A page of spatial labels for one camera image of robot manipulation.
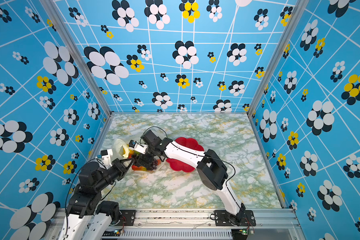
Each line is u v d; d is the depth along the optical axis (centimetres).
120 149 68
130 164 68
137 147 73
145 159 75
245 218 65
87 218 49
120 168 60
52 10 70
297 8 68
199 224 72
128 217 74
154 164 87
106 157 65
